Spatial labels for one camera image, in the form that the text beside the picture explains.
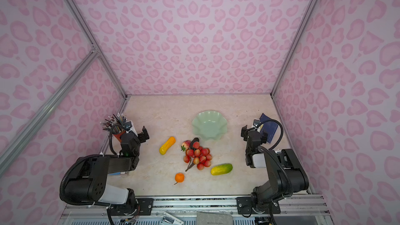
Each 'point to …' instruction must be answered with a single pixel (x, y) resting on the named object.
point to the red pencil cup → (117, 135)
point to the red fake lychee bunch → (198, 155)
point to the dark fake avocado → (194, 140)
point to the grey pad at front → (214, 219)
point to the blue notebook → (269, 127)
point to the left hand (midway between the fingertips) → (136, 126)
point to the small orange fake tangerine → (179, 177)
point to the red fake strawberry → (185, 145)
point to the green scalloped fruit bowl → (210, 125)
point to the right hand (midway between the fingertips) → (255, 125)
